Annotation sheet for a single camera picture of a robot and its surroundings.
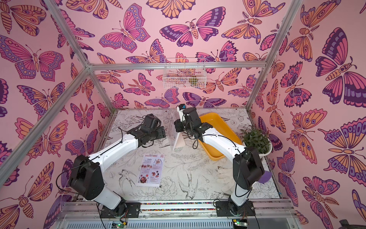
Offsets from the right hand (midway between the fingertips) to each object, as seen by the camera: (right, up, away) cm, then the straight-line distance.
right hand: (176, 121), depth 84 cm
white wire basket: (+5, +32, +11) cm, 34 cm away
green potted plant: (+47, -11, -5) cm, 49 cm away
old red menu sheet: (-16, -30, +3) cm, 35 cm away
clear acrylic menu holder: (0, -12, +3) cm, 12 cm away
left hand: (-8, -6, +4) cm, 11 cm away
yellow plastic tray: (+28, +1, +26) cm, 38 cm away
